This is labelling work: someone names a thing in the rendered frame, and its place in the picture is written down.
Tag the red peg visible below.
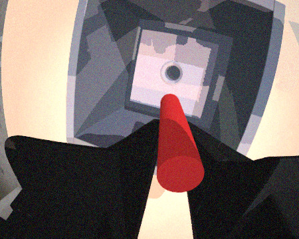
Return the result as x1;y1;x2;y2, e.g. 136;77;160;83
157;94;205;193

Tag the grey open box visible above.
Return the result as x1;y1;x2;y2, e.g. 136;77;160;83
65;0;285;156

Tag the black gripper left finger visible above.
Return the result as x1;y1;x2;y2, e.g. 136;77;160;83
4;119;159;239

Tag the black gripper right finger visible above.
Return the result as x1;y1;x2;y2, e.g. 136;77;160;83
187;121;299;239

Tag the pale pink square plate with hole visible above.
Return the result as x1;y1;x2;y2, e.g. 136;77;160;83
130;29;219;119

